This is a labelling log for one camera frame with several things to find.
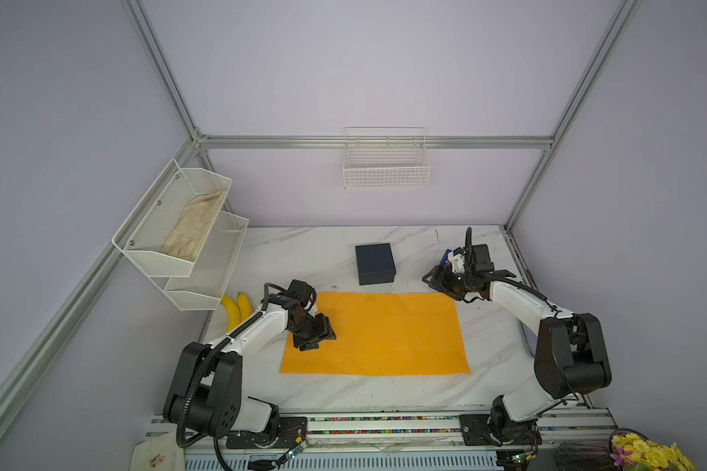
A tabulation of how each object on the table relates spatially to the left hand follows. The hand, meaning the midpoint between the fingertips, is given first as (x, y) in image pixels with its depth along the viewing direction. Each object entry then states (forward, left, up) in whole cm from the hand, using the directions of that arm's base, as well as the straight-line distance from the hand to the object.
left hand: (327, 341), depth 83 cm
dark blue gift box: (+28, -15, +1) cm, 31 cm away
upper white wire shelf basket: (+19, +42, +25) cm, 53 cm away
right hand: (+18, -31, +6) cm, 36 cm away
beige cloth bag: (-27, +39, -5) cm, 48 cm away
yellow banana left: (+9, +29, +1) cm, 31 cm away
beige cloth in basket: (+23, +38, +23) cm, 50 cm away
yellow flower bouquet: (-29, -59, +19) cm, 68 cm away
